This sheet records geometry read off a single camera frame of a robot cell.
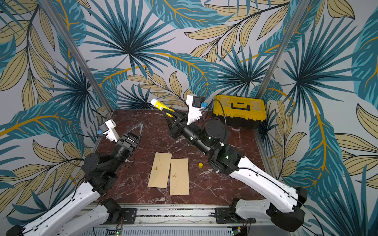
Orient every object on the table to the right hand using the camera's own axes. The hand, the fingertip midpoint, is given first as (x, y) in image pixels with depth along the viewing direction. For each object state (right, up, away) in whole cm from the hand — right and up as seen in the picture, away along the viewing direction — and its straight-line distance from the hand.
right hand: (165, 110), depth 49 cm
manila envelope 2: (-10, -35, +39) cm, 53 cm away
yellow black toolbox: (+42, +5, +50) cm, 65 cm away
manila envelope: (+2, -36, +38) cm, 52 cm away
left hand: (-9, -6, +5) cm, 12 cm away
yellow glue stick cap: (+15, -29, +41) cm, 52 cm away
